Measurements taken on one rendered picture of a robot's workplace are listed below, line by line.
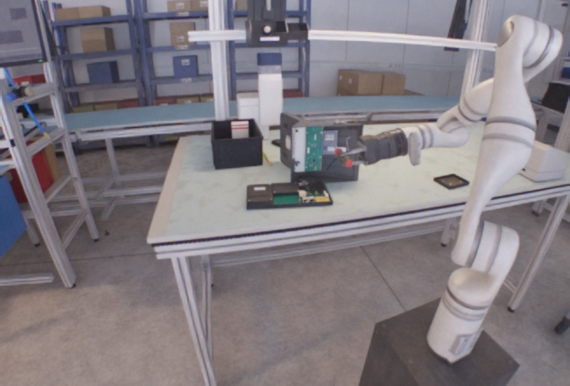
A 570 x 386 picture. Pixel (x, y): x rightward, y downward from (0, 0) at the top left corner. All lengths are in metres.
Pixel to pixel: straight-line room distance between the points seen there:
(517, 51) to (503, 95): 0.09
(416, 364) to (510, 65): 0.64
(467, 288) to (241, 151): 0.87
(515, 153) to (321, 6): 4.84
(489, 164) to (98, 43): 4.63
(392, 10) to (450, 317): 5.46
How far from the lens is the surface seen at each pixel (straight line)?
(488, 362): 0.83
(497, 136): 0.63
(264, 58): 4.58
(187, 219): 0.89
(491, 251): 0.59
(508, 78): 0.67
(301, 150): 1.01
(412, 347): 0.79
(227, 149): 1.16
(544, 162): 1.42
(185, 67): 4.52
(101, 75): 4.83
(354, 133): 1.03
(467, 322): 0.70
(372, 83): 4.55
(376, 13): 5.68
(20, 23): 1.63
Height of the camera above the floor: 1.47
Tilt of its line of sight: 24 degrees down
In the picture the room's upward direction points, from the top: straight up
